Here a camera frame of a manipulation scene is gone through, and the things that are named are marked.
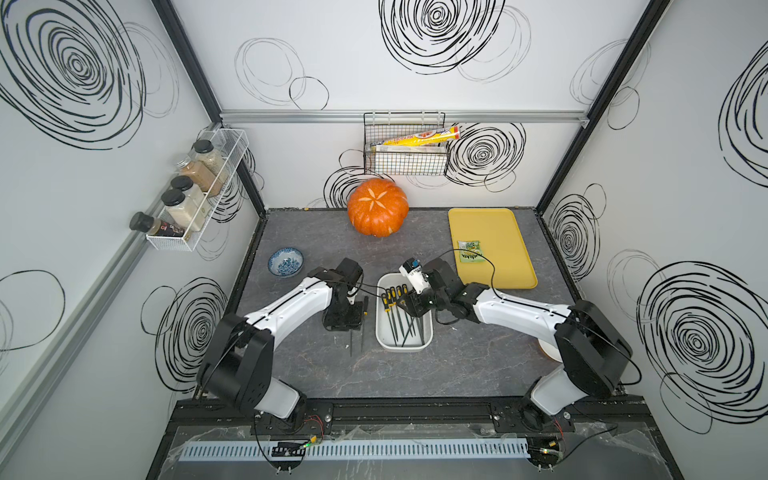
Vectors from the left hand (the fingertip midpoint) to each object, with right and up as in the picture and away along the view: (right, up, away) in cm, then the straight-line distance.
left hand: (355, 327), depth 84 cm
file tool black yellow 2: (+9, +3, +7) cm, 12 cm away
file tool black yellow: (-2, -6, +3) cm, 7 cm away
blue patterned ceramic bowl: (-26, +17, +18) cm, 36 cm away
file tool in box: (+19, -2, +5) cm, 20 cm away
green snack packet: (+39, +20, +24) cm, 50 cm away
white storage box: (+12, -3, +5) cm, 13 cm away
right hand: (+13, +7, +1) cm, 15 cm away
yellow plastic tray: (+51, +16, +19) cm, 57 cm away
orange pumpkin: (+5, +36, +20) cm, 42 cm away
